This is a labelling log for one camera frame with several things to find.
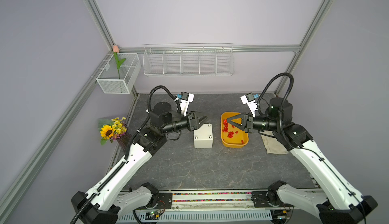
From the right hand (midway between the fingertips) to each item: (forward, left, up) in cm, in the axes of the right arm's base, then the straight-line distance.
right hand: (227, 120), depth 61 cm
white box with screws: (+6, +9, -25) cm, 28 cm away
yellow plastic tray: (+12, -10, -36) cm, 39 cm away
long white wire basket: (+53, +20, -6) cm, 57 cm away
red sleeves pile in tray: (+13, -8, -35) cm, 38 cm away
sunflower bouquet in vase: (+3, +52, -11) cm, 53 cm away
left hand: (0, +7, +2) cm, 8 cm away
